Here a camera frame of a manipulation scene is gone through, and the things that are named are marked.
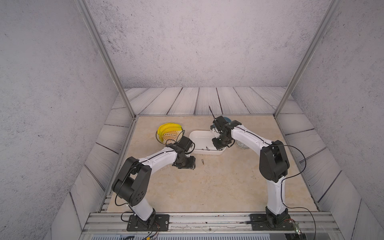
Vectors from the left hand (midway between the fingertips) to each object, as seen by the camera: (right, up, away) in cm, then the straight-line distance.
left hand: (194, 167), depth 88 cm
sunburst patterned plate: (-17, +16, +19) cm, 30 cm away
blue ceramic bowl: (+25, +29, +28) cm, 47 cm away
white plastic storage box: (+6, +12, +21) cm, 25 cm away
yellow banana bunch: (-22, +22, +18) cm, 36 cm away
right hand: (+14, +12, +5) cm, 19 cm away
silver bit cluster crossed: (+5, +1, +8) cm, 9 cm away
